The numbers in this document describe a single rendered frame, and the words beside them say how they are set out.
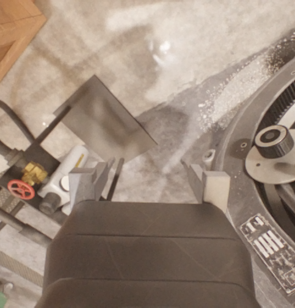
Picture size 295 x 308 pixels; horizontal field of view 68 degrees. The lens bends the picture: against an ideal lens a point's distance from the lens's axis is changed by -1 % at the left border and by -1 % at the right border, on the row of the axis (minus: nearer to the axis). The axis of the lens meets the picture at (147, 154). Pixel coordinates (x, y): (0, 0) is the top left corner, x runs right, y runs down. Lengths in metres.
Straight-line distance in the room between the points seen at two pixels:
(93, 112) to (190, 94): 0.44
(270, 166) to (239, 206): 0.08
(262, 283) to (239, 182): 0.16
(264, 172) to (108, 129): 0.80
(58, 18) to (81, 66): 0.18
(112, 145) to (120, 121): 0.15
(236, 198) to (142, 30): 0.67
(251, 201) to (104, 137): 0.83
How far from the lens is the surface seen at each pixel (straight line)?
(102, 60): 0.94
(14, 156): 0.70
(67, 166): 0.76
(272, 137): 0.37
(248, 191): 0.39
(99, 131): 1.07
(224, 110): 0.98
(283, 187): 0.37
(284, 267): 0.32
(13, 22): 0.79
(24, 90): 1.15
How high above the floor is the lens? 0.86
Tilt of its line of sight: 51 degrees down
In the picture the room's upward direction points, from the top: 168 degrees counter-clockwise
